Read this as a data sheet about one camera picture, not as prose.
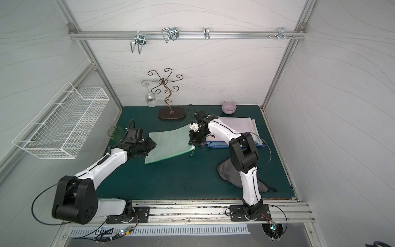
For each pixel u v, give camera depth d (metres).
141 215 0.74
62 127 0.69
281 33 0.76
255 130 1.07
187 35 0.82
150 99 0.96
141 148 0.73
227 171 0.86
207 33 0.78
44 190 0.39
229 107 1.17
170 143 0.98
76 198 0.41
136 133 0.69
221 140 0.63
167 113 1.15
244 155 0.54
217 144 0.96
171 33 0.77
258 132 1.07
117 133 0.94
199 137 0.81
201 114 0.78
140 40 0.78
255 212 0.66
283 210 0.68
